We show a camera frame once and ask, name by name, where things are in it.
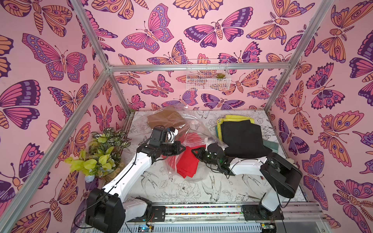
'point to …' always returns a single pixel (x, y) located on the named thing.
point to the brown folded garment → (167, 118)
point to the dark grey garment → (244, 139)
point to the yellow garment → (230, 118)
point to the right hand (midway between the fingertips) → (191, 149)
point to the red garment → (186, 162)
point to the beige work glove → (291, 161)
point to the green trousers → (216, 131)
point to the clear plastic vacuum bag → (195, 126)
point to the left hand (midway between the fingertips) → (186, 147)
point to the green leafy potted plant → (102, 157)
